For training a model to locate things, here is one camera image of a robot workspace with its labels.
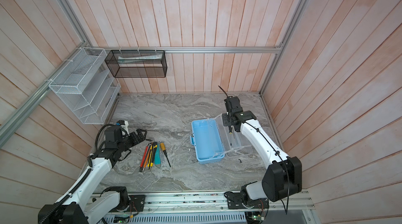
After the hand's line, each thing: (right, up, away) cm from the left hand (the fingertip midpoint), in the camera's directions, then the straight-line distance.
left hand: (141, 136), depth 84 cm
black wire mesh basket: (-10, +46, +20) cm, 52 cm away
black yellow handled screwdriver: (+50, +2, +1) cm, 50 cm away
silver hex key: (+2, -4, +10) cm, 11 cm away
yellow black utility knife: (+6, -7, +6) cm, 11 cm away
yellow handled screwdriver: (+10, -8, +7) cm, 15 cm away
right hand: (+49, +11, +1) cm, 51 cm away
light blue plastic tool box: (+41, -5, +11) cm, 43 cm away
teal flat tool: (+8, -13, +4) cm, 15 cm away
